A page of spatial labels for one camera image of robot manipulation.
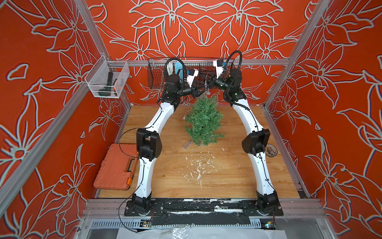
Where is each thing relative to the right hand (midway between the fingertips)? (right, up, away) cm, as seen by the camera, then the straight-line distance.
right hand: (198, 73), depth 78 cm
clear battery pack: (-6, -41, +17) cm, 45 cm away
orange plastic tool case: (-45, -53, +3) cm, 70 cm away
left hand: (+5, -6, +1) cm, 7 cm away
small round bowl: (+47, -45, +14) cm, 67 cm away
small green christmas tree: (+3, -25, -5) cm, 26 cm away
